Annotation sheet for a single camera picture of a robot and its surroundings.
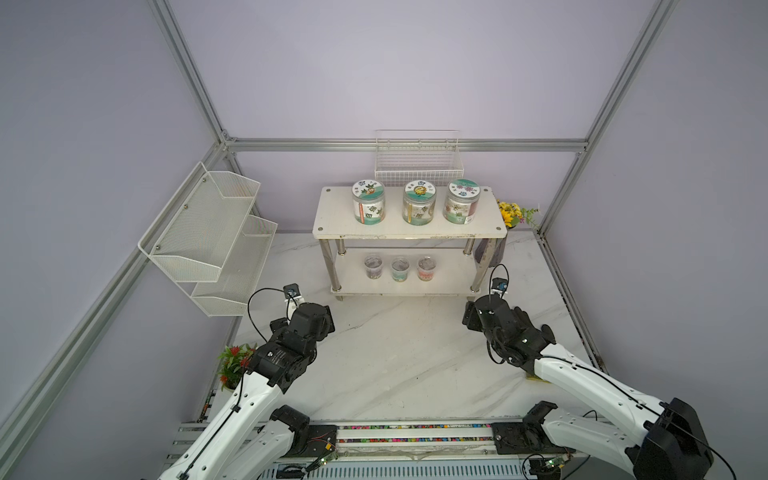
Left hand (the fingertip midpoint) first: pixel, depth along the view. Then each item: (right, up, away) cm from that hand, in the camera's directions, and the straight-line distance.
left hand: (305, 318), depth 77 cm
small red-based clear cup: (+34, +13, +17) cm, 40 cm away
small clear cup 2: (+25, +13, +17) cm, 33 cm away
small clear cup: (+17, +14, +18) cm, 28 cm away
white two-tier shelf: (+6, +21, +27) cm, 34 cm away
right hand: (+48, +1, +7) cm, 48 cm away
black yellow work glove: (+51, -7, -21) cm, 55 cm away
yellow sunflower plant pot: (+60, +29, +14) cm, 69 cm away
